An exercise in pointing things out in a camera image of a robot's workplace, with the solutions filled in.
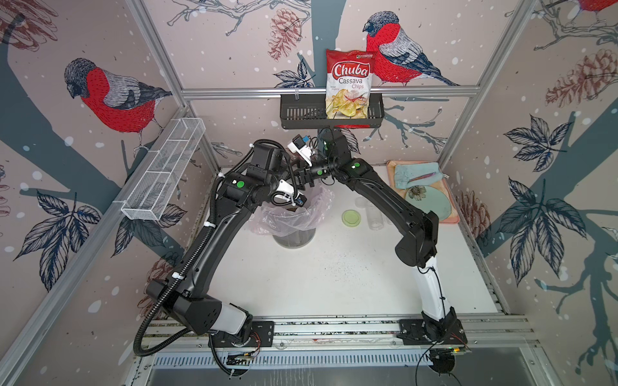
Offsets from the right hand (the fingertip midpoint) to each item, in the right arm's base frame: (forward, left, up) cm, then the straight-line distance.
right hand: (278, 181), depth 71 cm
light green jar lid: (+9, -25, -33) cm, 42 cm away
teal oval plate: (+20, -62, -33) cm, 74 cm away
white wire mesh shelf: (+7, +40, -2) cm, 41 cm away
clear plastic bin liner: (0, -12, -7) cm, 14 cm away
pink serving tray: (+33, -47, -33) cm, 66 cm away
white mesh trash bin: (-8, -4, -14) cm, 17 cm away
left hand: (+5, 0, +4) cm, 6 cm away
